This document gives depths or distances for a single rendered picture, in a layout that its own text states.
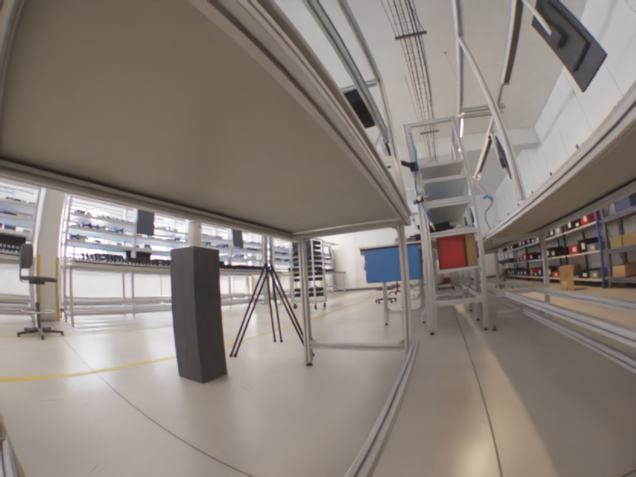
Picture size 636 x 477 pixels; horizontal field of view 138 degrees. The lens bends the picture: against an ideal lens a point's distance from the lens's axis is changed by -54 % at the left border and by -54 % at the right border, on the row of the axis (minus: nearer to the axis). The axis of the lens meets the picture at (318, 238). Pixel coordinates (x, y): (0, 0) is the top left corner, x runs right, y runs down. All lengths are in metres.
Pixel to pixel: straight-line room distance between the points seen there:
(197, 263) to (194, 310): 0.28
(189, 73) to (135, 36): 0.13
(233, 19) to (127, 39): 0.19
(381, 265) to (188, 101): 2.44
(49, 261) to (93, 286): 2.87
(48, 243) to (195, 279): 3.61
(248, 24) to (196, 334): 1.55
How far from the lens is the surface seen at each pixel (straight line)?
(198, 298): 1.65
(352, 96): 1.42
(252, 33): 0.37
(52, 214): 4.96
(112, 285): 7.68
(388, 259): 2.72
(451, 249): 2.72
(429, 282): 2.59
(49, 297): 4.86
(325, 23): 1.05
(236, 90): 0.55
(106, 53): 0.53
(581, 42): 1.67
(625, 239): 4.29
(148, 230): 4.77
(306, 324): 1.88
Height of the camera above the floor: 0.62
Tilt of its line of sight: 9 degrees up
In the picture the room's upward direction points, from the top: 3 degrees counter-clockwise
